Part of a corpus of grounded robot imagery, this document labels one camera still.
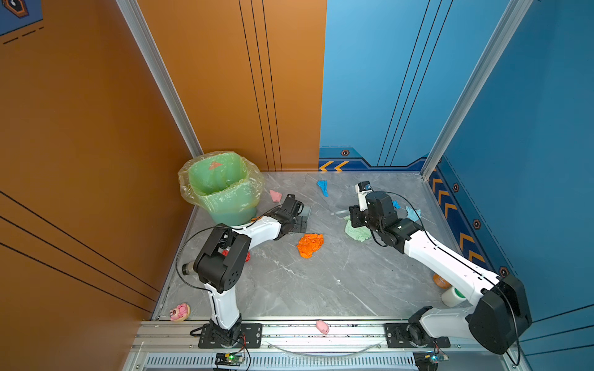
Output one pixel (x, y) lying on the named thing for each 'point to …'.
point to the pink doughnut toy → (180, 313)
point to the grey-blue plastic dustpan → (302, 219)
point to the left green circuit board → (229, 359)
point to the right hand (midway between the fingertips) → (349, 207)
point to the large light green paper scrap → (360, 233)
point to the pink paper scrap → (275, 195)
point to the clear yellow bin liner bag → (187, 192)
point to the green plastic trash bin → (229, 186)
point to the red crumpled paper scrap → (225, 253)
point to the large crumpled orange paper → (309, 243)
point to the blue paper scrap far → (323, 185)
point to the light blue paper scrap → (411, 214)
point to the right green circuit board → (428, 360)
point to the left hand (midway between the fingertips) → (295, 219)
